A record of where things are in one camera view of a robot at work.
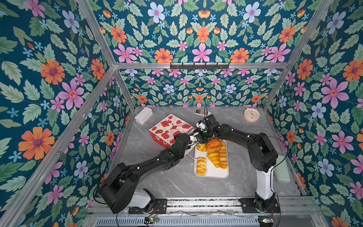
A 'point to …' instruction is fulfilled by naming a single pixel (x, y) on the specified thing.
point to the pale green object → (281, 170)
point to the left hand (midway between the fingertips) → (185, 129)
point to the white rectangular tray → (211, 170)
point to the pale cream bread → (214, 156)
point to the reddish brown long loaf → (213, 144)
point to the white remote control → (201, 112)
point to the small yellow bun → (203, 147)
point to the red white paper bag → (165, 131)
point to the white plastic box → (143, 115)
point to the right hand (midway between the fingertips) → (190, 137)
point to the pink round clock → (251, 115)
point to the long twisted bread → (223, 156)
